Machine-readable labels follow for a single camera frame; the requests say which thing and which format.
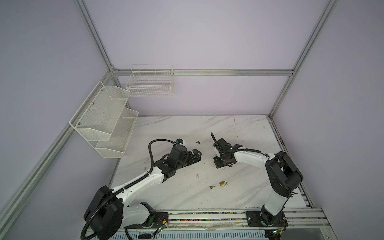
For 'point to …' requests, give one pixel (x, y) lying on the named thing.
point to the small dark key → (198, 142)
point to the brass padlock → (222, 183)
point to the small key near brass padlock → (211, 187)
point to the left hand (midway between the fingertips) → (195, 156)
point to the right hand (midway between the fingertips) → (216, 162)
